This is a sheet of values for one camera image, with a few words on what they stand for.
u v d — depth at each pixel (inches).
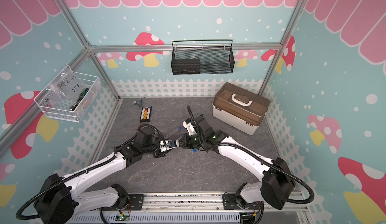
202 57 37.1
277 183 16.0
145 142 24.6
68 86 28.1
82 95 29.2
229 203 29.1
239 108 34.8
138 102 45.5
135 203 29.3
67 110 25.2
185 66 35.0
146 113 42.9
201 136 23.1
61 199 15.4
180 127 40.4
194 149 36.2
